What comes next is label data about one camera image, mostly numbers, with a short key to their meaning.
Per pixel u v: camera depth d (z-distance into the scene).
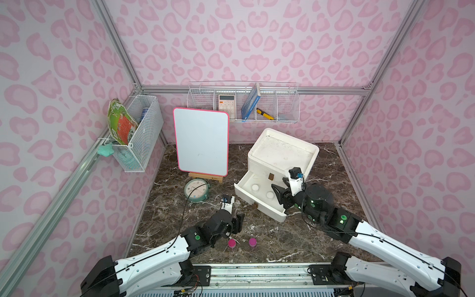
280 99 1.01
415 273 0.42
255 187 0.88
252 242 0.80
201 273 0.73
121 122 0.74
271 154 0.84
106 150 0.62
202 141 1.86
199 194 0.94
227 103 0.95
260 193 0.88
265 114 0.98
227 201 0.69
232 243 0.80
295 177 0.57
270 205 0.78
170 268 0.60
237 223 0.69
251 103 0.88
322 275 0.72
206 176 1.00
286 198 0.60
